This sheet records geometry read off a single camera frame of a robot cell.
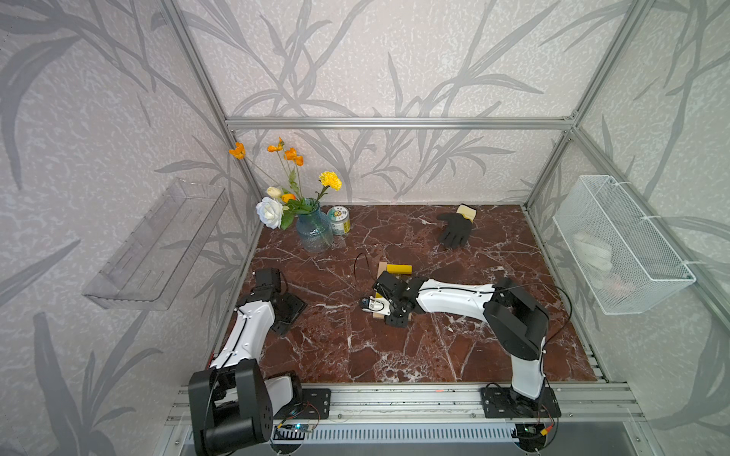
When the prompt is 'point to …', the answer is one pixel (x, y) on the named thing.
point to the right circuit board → (530, 430)
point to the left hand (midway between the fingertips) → (300, 310)
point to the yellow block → (399, 269)
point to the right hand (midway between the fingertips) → (391, 308)
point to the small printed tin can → (339, 219)
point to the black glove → (458, 226)
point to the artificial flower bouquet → (284, 199)
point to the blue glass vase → (314, 228)
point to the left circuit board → (296, 427)
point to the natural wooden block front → (378, 314)
